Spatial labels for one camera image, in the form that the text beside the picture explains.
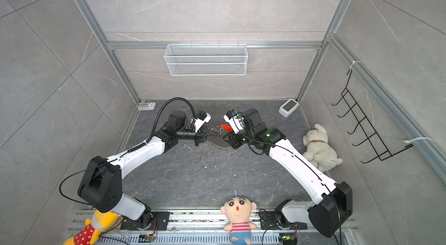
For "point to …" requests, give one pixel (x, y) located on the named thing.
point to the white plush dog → (318, 151)
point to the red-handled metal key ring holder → (223, 128)
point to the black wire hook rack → (362, 122)
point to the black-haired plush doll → (238, 210)
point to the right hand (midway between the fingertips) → (228, 136)
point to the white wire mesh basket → (206, 60)
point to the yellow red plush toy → (90, 234)
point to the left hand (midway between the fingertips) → (218, 132)
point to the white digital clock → (290, 106)
